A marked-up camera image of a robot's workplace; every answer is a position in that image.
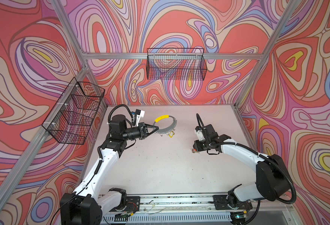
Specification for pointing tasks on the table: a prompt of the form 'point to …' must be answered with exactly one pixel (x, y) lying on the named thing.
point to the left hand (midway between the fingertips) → (159, 130)
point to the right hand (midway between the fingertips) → (197, 148)
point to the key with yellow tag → (171, 134)
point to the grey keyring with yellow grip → (167, 130)
